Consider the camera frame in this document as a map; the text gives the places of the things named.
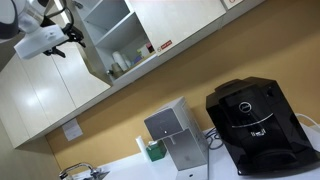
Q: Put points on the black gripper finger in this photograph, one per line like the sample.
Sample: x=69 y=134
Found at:
x=55 y=52
x=77 y=35

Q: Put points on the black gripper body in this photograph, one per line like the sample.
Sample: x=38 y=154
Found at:
x=67 y=30

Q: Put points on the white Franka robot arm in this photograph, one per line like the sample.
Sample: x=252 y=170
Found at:
x=26 y=11

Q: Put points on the wide cream cabinet door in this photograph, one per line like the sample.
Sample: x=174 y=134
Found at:
x=180 y=16

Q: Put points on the white paper cup stack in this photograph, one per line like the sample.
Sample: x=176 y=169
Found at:
x=118 y=60

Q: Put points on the brown paper cup stack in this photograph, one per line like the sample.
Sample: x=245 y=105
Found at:
x=116 y=70

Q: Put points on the purple box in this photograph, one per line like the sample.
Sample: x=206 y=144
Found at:
x=137 y=60

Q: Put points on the white green box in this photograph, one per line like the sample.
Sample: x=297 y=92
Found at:
x=143 y=51

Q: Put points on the dark red white box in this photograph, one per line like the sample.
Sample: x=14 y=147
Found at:
x=151 y=47

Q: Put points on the red white label sticker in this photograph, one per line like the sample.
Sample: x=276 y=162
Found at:
x=166 y=44

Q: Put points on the chrome sink faucet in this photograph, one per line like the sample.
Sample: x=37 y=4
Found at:
x=96 y=174

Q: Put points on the silver water dispenser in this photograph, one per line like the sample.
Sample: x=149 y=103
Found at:
x=186 y=150

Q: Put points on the black Jura coffee machine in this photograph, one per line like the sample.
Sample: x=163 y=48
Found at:
x=260 y=133

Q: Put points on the white paper wall note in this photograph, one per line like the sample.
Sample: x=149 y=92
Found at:
x=72 y=130

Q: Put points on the cream wall cabinet carcass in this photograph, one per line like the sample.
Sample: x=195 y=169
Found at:
x=196 y=36

